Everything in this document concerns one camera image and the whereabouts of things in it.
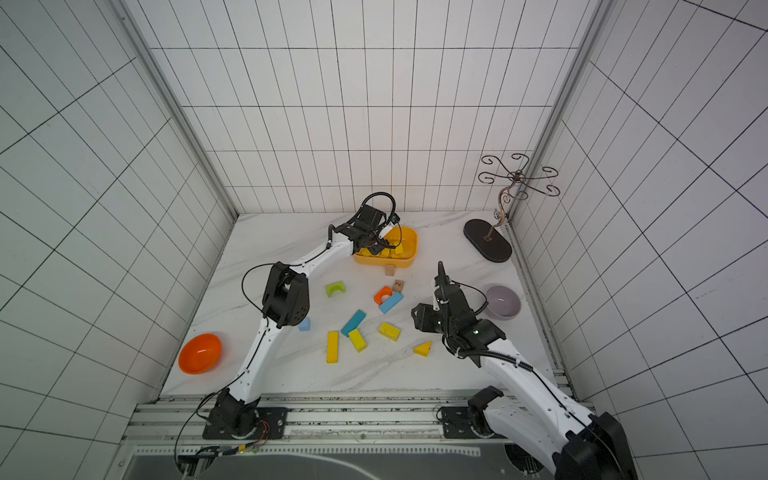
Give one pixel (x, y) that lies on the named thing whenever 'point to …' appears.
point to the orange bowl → (200, 353)
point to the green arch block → (336, 286)
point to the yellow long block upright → (332, 347)
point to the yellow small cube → (399, 249)
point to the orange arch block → (382, 292)
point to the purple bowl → (502, 302)
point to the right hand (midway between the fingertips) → (418, 307)
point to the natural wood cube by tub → (389, 270)
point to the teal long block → (354, 321)
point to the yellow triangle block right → (423, 349)
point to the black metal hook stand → (495, 246)
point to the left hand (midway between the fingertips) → (376, 238)
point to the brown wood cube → (398, 286)
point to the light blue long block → (391, 303)
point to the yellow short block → (357, 340)
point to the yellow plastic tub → (403, 255)
